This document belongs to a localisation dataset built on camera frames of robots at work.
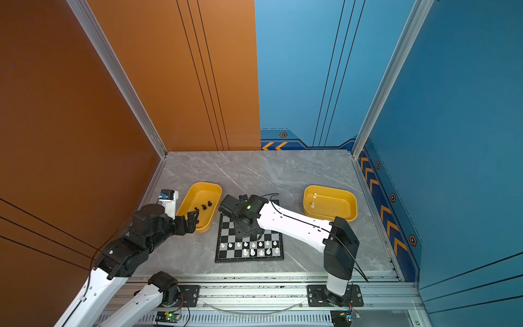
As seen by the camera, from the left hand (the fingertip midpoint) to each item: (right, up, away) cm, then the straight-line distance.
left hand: (187, 209), depth 71 cm
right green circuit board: (+54, -37, -1) cm, 66 cm away
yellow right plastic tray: (+57, -2, +27) cm, 64 cm away
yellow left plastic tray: (-3, 0, +33) cm, 33 cm away
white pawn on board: (+10, -17, +12) cm, 23 cm away
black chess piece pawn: (0, -2, +25) cm, 25 cm away
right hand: (+19, -10, +5) cm, 22 cm away
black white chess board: (+28, -17, +11) cm, 35 cm away
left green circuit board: (-7, -38, 0) cm, 38 cm away
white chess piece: (+52, +1, +28) cm, 59 cm away
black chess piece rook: (-2, -4, +25) cm, 25 cm away
